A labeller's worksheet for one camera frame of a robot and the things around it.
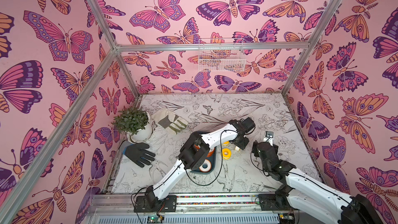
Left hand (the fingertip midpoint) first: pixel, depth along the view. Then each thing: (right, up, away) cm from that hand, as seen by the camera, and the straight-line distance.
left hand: (242, 143), depth 93 cm
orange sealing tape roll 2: (-19, -3, -7) cm, 21 cm away
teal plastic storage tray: (-18, -7, -9) cm, 21 cm away
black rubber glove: (-61, -4, -4) cm, 62 cm away
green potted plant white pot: (-59, +14, -11) cm, 62 cm away
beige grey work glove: (-46, +13, +11) cm, 50 cm away
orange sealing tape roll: (-22, -10, -9) cm, 26 cm away
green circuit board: (-46, -30, -22) cm, 59 cm away
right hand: (+7, +2, -8) cm, 11 cm away
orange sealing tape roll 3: (-11, -5, -4) cm, 12 cm away
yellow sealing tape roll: (-10, 0, 0) cm, 10 cm away
